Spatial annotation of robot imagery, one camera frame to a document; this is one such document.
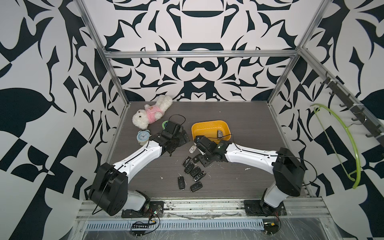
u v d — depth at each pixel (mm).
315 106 792
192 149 934
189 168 866
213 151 632
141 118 991
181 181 813
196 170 850
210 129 1046
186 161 889
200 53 927
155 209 730
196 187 795
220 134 1012
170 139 647
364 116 554
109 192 413
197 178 829
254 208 744
